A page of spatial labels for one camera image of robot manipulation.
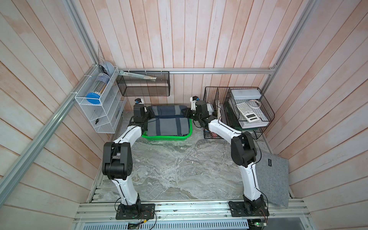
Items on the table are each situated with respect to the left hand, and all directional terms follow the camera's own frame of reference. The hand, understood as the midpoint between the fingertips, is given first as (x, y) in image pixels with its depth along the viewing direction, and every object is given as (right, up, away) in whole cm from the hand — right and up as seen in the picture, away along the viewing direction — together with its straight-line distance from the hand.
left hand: (152, 109), depth 96 cm
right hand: (+19, 0, 0) cm, 19 cm away
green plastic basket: (-4, -18, -3) cm, 18 cm away
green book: (+58, -7, +8) cm, 59 cm away
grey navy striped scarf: (+12, -8, -1) cm, 14 cm away
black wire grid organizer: (+48, +12, +14) cm, 52 cm away
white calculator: (+63, -4, -8) cm, 63 cm away
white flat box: (+65, +11, +3) cm, 66 cm away
